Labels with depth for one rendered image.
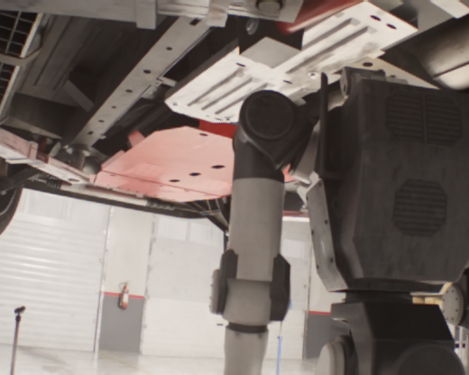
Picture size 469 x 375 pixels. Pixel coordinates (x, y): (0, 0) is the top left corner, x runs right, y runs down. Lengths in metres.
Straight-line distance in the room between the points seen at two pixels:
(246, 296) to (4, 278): 9.32
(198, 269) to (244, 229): 10.49
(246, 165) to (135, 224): 9.87
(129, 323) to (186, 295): 1.43
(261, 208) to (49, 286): 9.45
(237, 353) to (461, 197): 0.42
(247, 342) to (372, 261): 0.24
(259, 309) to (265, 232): 0.12
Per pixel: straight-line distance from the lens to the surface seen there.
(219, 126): 1.72
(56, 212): 10.31
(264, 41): 0.94
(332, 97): 1.93
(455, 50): 1.53
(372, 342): 0.74
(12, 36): 1.35
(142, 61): 1.36
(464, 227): 0.80
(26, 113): 2.29
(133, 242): 10.64
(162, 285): 10.92
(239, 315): 0.83
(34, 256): 10.15
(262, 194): 0.83
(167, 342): 11.02
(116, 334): 10.53
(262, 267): 0.81
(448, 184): 0.79
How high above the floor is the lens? 1.02
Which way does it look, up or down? 15 degrees up
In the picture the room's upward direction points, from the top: 5 degrees clockwise
